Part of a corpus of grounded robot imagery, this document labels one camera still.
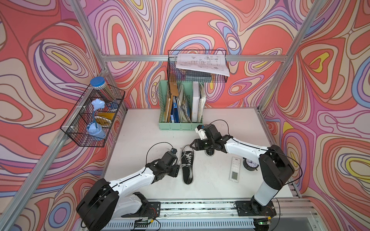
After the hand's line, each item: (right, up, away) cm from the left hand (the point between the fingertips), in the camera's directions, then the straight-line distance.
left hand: (176, 167), depth 86 cm
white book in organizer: (+12, +41, +9) cm, 44 cm away
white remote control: (+36, 0, 0) cm, 36 cm away
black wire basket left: (-45, +25, -16) cm, 54 cm away
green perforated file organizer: (+6, +26, +16) cm, 31 cm away
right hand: (+11, +11, +2) cm, 16 cm away
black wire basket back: (+1, +61, +15) cm, 63 cm away
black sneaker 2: (+21, +8, +4) cm, 23 cm away
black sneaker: (+7, +3, -2) cm, 8 cm away
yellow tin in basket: (-34, +29, -16) cm, 48 cm away
